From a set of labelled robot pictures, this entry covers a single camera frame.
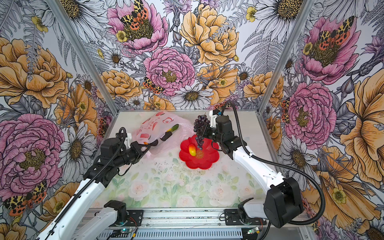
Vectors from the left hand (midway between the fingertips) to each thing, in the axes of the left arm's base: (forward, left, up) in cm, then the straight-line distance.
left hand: (151, 150), depth 75 cm
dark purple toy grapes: (+10, -25, +8) cm, 28 cm away
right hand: (+9, -23, +3) cm, 25 cm away
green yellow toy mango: (+28, -7, -18) cm, 33 cm away
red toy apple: (+11, -20, -18) cm, 29 cm away
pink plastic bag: (+17, -2, -6) cm, 18 cm away
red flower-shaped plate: (+6, -27, -22) cm, 35 cm away
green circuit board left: (-31, +12, -21) cm, 39 cm away
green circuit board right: (-31, -49, -21) cm, 62 cm away
